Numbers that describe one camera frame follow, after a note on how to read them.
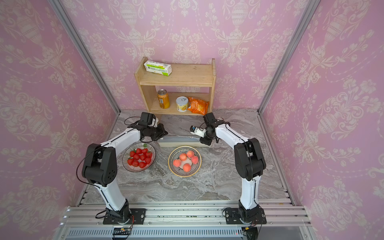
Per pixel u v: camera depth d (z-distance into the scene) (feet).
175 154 3.10
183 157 3.02
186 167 2.84
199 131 2.80
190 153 3.00
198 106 2.87
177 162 2.89
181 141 3.12
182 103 2.89
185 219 2.40
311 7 2.28
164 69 2.50
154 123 2.61
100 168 1.62
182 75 2.62
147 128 2.49
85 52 2.82
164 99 2.84
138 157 3.02
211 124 2.35
